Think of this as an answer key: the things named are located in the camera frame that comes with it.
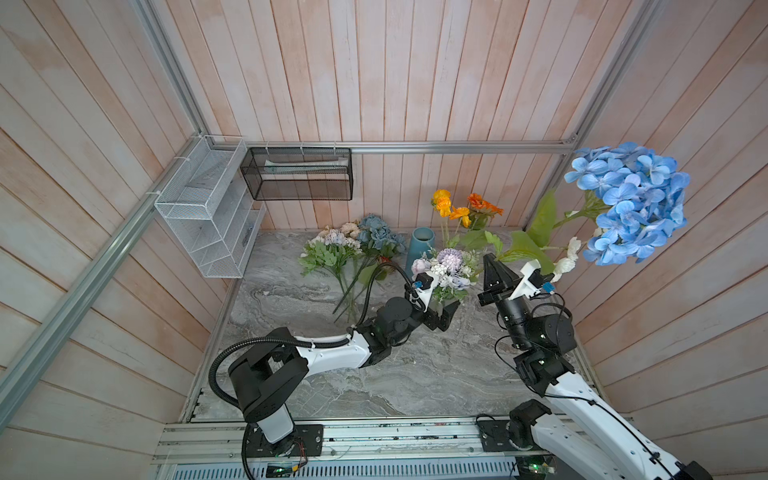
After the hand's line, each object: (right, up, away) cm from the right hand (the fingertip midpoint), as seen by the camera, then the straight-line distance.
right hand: (487, 257), depth 64 cm
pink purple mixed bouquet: (-5, -3, +7) cm, 9 cm away
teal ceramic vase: (-10, +6, +26) cm, 29 cm away
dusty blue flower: (-24, +6, +43) cm, 49 cm away
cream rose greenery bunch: (-41, +2, +38) cm, 55 cm away
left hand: (-6, -10, +12) cm, 17 cm away
